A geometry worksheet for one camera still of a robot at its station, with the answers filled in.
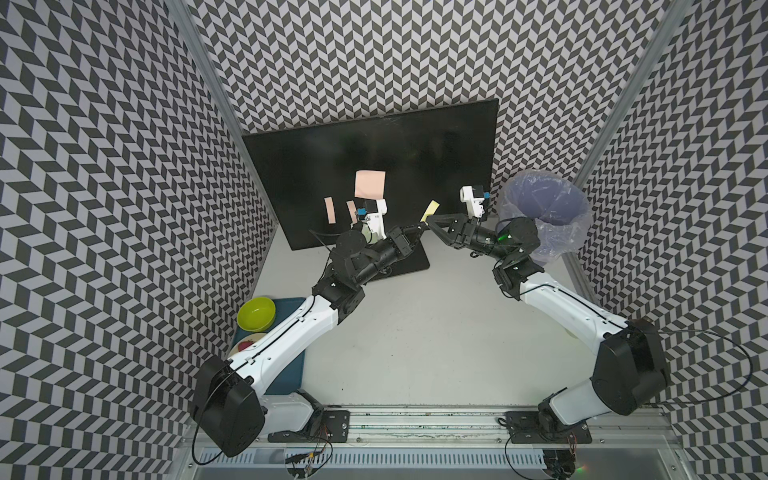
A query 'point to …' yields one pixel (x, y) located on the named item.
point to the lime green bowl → (256, 314)
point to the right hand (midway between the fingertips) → (426, 226)
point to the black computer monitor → (427, 155)
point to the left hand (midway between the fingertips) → (428, 229)
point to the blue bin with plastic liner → (558, 206)
